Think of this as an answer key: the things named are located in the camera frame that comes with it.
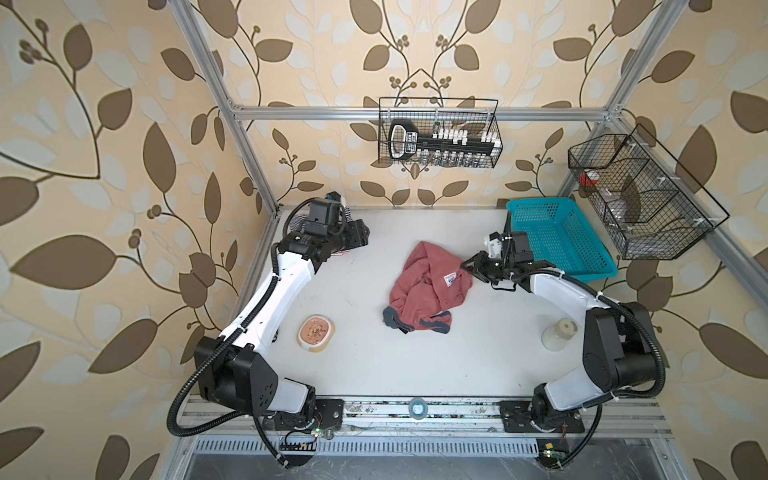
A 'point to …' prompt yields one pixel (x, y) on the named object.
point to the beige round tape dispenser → (316, 333)
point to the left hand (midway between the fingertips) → (363, 229)
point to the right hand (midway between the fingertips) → (464, 268)
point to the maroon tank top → (429, 284)
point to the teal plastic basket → (560, 236)
